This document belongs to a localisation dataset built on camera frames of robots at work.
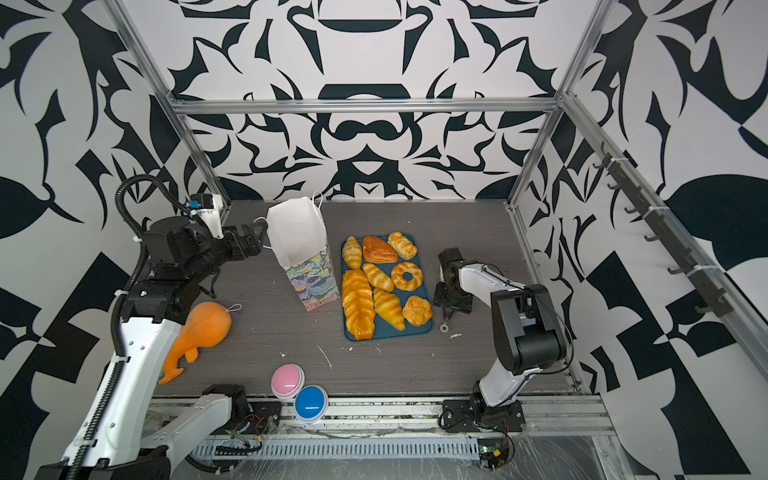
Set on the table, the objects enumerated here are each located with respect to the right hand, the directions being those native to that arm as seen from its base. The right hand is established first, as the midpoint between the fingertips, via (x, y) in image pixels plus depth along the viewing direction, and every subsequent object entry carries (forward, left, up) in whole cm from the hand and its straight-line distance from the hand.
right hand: (450, 301), depth 93 cm
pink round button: (-22, +46, +2) cm, 51 cm away
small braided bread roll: (+19, +14, +4) cm, 24 cm away
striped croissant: (+17, +31, +3) cm, 35 cm away
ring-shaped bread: (+11, +14, +2) cm, 18 cm away
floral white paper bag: (+19, +47, +13) cm, 53 cm away
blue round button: (-28, +38, +2) cm, 47 cm away
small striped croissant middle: (+7, +22, +4) cm, 24 cm away
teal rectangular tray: (-9, +20, +1) cm, 22 cm away
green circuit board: (-38, -5, -2) cm, 38 cm away
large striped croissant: (-4, +19, +4) cm, 20 cm away
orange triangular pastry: (+17, +23, +4) cm, 29 cm away
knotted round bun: (-4, +11, +3) cm, 12 cm away
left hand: (+3, +50, +36) cm, 62 cm away
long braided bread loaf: (-2, +28, +4) cm, 28 cm away
